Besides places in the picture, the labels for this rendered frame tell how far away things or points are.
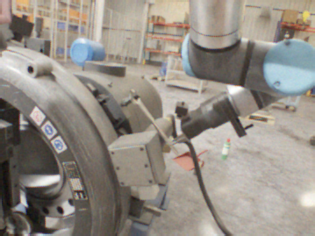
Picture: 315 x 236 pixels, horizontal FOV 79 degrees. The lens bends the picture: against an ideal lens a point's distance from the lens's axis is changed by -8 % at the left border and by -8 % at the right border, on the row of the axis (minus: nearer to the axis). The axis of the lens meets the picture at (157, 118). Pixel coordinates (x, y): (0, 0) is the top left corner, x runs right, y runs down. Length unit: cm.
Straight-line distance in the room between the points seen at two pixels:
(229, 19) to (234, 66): 9
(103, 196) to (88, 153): 11
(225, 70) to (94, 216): 44
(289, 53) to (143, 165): 34
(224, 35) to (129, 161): 31
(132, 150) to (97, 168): 9
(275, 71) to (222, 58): 9
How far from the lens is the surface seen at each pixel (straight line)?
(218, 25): 33
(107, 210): 54
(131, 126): 82
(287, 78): 37
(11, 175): 79
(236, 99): 49
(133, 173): 47
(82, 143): 47
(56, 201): 83
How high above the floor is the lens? 101
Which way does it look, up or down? 17 degrees down
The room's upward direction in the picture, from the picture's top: 9 degrees clockwise
